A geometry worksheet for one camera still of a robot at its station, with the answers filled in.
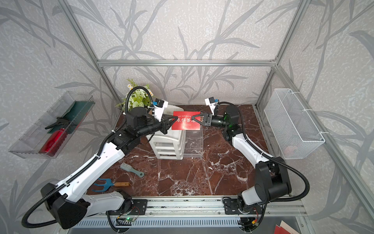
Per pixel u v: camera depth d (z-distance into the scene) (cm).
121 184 80
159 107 59
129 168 87
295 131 61
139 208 73
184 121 71
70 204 39
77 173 41
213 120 67
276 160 43
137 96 84
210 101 69
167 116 62
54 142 58
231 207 73
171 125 66
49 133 64
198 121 71
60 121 66
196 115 71
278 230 67
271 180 43
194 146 97
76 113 75
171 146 79
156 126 60
